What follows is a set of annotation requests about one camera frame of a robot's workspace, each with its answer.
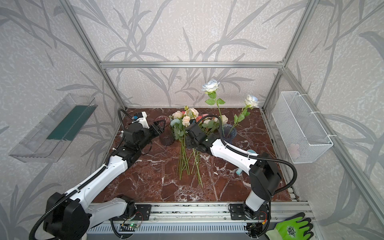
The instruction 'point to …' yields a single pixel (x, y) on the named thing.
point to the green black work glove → (291, 229)
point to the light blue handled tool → (239, 171)
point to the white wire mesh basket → (302, 136)
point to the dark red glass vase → (166, 137)
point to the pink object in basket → (294, 151)
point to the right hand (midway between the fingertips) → (189, 134)
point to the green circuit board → (131, 225)
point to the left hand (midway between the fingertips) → (164, 117)
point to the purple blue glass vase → (228, 132)
